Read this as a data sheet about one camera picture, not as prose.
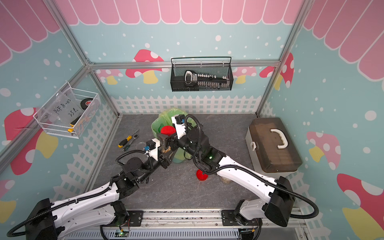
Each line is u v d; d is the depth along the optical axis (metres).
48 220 0.41
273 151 0.84
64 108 0.69
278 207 0.38
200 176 0.87
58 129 0.65
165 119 0.86
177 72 0.94
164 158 0.64
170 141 0.57
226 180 0.81
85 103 0.79
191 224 0.74
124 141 1.03
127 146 1.01
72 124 0.63
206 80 0.89
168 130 0.62
